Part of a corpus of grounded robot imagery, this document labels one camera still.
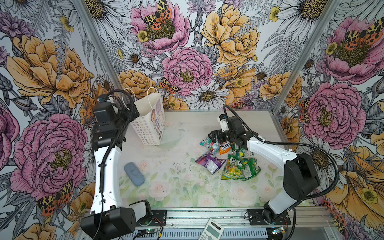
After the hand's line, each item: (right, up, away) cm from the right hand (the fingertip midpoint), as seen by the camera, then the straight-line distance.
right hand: (216, 138), depth 88 cm
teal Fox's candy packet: (-1, -6, +6) cm, 8 cm away
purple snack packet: (-2, -15, -1) cm, 15 cm away
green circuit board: (-33, -42, -17) cm, 56 cm away
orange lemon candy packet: (+6, -6, +3) cm, 9 cm away
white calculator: (-4, -41, -18) cm, 45 cm away
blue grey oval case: (-47, -20, -2) cm, 51 cm away
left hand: (-43, +13, -17) cm, 48 cm away
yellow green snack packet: (+9, -17, -3) cm, 20 cm away
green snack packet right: (+19, -17, -4) cm, 26 cm away
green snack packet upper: (+7, -3, -17) cm, 18 cm away
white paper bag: (-38, +9, -1) cm, 39 cm away
